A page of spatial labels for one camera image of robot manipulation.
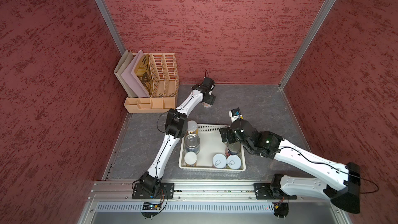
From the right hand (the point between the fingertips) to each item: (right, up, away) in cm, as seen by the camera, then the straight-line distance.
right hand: (227, 131), depth 75 cm
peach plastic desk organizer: (-42, +39, +36) cm, 67 cm away
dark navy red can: (+3, -10, +5) cm, 12 cm away
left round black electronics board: (-38, -35, -3) cm, 52 cm away
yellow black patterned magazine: (-52, +34, +25) cm, 67 cm away
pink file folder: (-57, +29, +14) cm, 66 cm away
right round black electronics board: (+25, -37, -3) cm, 45 cm away
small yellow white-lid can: (-19, -15, +3) cm, 24 cm away
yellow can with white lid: (-18, +1, +6) cm, 19 cm away
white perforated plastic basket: (-8, -11, +15) cm, 20 cm away
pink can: (-11, +12, +31) cm, 35 cm away
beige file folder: (-61, +38, +16) cm, 73 cm away
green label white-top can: (+4, -16, +2) cm, 17 cm away
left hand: (-10, +15, +32) cm, 36 cm away
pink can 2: (-4, -16, +3) cm, 17 cm away
